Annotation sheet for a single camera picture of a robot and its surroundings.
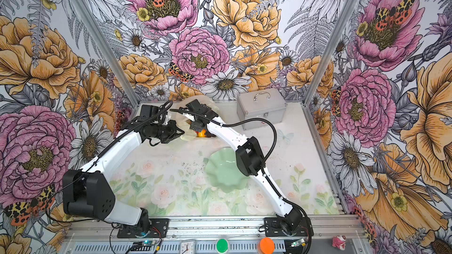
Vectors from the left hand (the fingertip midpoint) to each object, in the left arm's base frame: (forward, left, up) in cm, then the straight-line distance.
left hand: (184, 137), depth 83 cm
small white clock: (-41, -4, -15) cm, 44 cm away
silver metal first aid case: (+25, -44, -5) cm, 51 cm away
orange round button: (-42, -34, -7) cm, 54 cm away
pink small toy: (-40, -62, -12) cm, 75 cm away
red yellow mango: (+10, -6, -12) cm, 17 cm away
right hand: (+17, -7, -6) cm, 19 cm away
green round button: (-41, -18, -7) cm, 46 cm away
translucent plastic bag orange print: (+8, +1, +1) cm, 8 cm away
